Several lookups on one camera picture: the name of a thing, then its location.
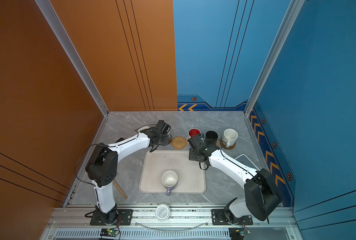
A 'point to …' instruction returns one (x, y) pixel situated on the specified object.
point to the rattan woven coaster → (179, 142)
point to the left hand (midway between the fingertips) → (165, 137)
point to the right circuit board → (236, 233)
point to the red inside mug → (193, 132)
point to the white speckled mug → (229, 137)
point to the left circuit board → (111, 232)
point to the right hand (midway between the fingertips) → (194, 155)
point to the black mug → (211, 135)
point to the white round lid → (162, 212)
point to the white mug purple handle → (169, 179)
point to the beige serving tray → (191, 177)
